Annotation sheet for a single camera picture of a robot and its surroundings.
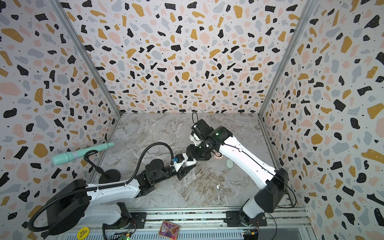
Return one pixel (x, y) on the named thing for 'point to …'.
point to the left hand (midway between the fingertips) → (195, 159)
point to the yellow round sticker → (83, 233)
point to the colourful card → (169, 230)
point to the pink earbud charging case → (219, 154)
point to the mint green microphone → (63, 157)
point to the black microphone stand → (109, 175)
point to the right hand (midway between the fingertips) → (188, 158)
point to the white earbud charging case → (190, 163)
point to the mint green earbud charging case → (229, 163)
